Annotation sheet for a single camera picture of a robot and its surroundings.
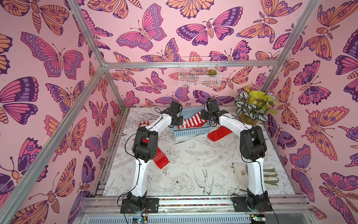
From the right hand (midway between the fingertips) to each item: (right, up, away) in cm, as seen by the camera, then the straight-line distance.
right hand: (204, 112), depth 102 cm
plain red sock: (+9, -16, +1) cm, 18 cm away
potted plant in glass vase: (+27, +3, -17) cm, 32 cm away
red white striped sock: (-7, -6, +1) cm, 10 cm away
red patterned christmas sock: (-31, -31, -12) cm, 45 cm away
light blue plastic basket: (-13, 0, +8) cm, 15 cm away
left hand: (-17, -6, +1) cm, 18 cm away
